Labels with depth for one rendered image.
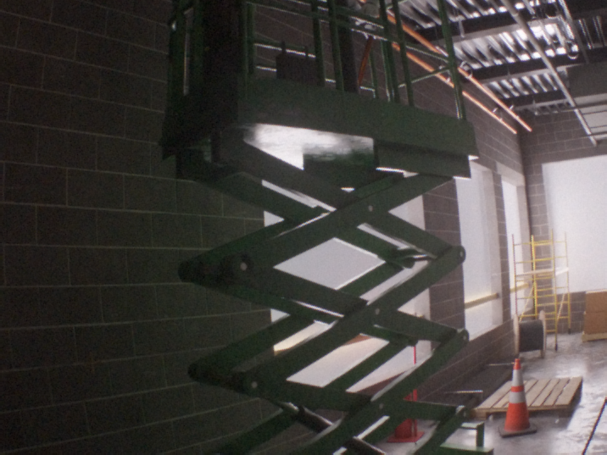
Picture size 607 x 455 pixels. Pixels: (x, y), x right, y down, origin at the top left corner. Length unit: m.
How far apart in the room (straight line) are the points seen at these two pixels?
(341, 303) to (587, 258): 9.35
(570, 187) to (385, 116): 9.21
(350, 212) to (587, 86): 5.22
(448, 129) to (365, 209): 0.70
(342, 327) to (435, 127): 1.11
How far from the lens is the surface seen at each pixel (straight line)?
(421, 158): 2.90
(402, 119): 2.74
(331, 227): 2.45
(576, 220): 11.59
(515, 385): 5.12
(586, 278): 11.57
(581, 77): 7.34
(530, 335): 8.72
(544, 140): 11.69
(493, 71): 8.66
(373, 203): 2.64
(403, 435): 5.35
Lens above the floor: 1.61
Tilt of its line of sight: 6 degrees up
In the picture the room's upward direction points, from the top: 4 degrees counter-clockwise
